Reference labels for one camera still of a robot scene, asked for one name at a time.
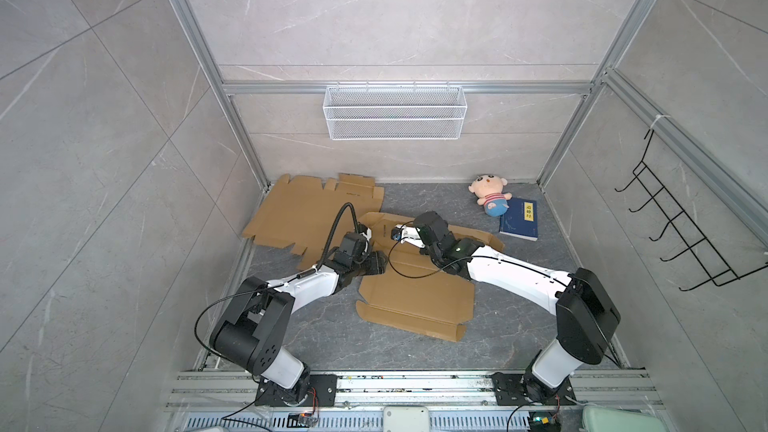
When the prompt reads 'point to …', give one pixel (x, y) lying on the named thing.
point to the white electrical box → (406, 419)
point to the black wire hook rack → (718, 269)
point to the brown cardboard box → (413, 291)
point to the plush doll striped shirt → (489, 189)
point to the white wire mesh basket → (389, 113)
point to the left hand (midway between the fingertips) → (381, 253)
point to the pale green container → (611, 419)
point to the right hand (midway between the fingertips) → (431, 218)
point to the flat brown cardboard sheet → (300, 214)
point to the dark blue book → (520, 219)
